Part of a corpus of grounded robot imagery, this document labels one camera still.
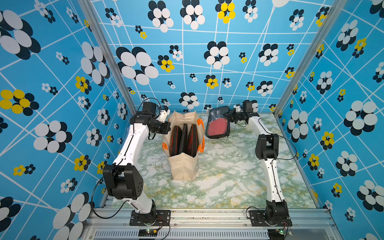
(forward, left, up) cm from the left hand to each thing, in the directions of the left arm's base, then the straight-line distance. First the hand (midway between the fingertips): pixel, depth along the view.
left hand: (170, 126), depth 84 cm
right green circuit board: (-48, -54, -23) cm, 75 cm away
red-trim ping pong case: (-8, -13, -5) cm, 16 cm away
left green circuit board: (-47, +9, -25) cm, 54 cm away
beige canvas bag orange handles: (-19, -8, -10) cm, 23 cm away
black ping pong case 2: (-6, -3, -6) cm, 9 cm away
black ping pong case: (+19, -31, -21) cm, 42 cm away
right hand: (+23, -36, -13) cm, 45 cm away
